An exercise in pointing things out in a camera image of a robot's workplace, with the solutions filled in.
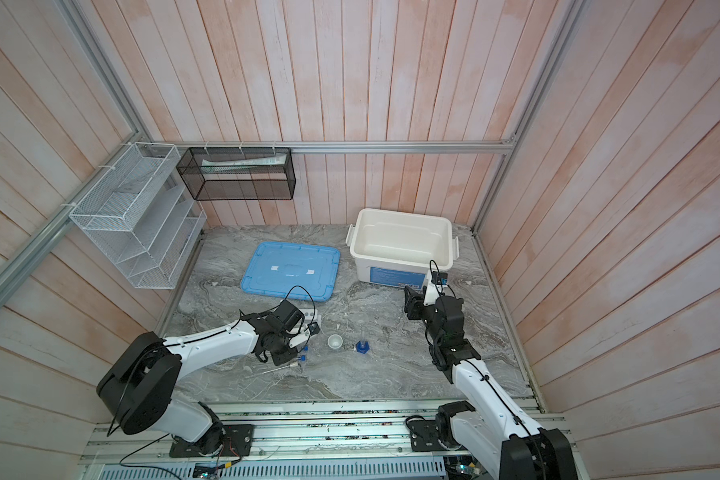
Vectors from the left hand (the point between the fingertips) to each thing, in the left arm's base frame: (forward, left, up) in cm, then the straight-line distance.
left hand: (285, 350), depth 88 cm
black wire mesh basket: (+56, +21, +24) cm, 65 cm away
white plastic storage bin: (+39, -37, +3) cm, 54 cm away
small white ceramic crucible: (+3, -15, +1) cm, 15 cm away
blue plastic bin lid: (+31, +8, 0) cm, 32 cm away
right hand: (+12, -38, +17) cm, 43 cm away
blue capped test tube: (-3, -6, +1) cm, 6 cm away
